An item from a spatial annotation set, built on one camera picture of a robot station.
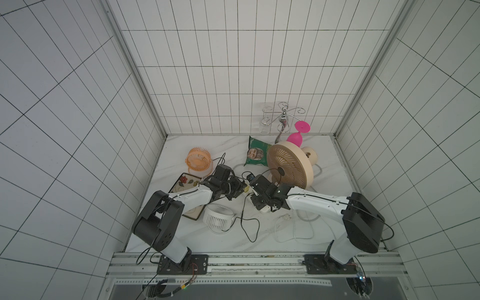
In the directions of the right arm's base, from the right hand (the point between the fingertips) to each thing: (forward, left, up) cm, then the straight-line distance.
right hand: (250, 199), depth 85 cm
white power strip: (-7, -6, +6) cm, 11 cm away
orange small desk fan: (+18, +28, +2) cm, 33 cm away
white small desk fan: (-11, +13, +2) cm, 17 cm away
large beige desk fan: (+6, -14, +22) cm, 27 cm away
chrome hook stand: (+33, -16, +17) cm, 40 cm away
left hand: (+4, +3, -1) cm, 6 cm away
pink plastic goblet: (+27, -22, +14) cm, 38 cm away
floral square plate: (+10, +34, -4) cm, 36 cm away
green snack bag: (+26, -3, +2) cm, 27 cm away
